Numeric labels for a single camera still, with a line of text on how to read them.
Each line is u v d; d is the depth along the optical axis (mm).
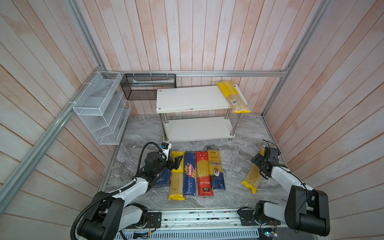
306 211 417
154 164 668
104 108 726
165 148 733
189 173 857
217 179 844
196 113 1271
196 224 730
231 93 799
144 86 1036
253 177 850
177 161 762
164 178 798
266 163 672
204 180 842
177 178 841
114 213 415
